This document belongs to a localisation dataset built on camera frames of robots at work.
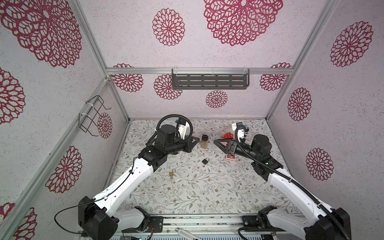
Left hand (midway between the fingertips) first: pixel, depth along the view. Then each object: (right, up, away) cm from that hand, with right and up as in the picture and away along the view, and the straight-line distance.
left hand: (198, 141), depth 71 cm
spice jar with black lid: (+5, -3, +27) cm, 28 cm away
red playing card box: (+22, -12, +27) cm, 37 cm away
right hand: (+8, +1, -3) cm, 9 cm away
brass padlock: (-15, -21, +20) cm, 33 cm away
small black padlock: (+6, -14, +26) cm, 31 cm away
